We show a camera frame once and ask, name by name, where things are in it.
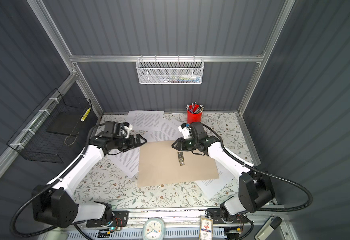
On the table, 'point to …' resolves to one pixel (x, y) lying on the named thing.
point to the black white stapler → (271, 224)
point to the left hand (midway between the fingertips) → (140, 142)
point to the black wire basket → (32, 141)
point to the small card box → (206, 228)
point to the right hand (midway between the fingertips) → (175, 147)
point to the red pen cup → (194, 112)
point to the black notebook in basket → (67, 123)
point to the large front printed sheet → (212, 187)
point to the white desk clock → (153, 229)
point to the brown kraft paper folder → (159, 163)
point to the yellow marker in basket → (85, 114)
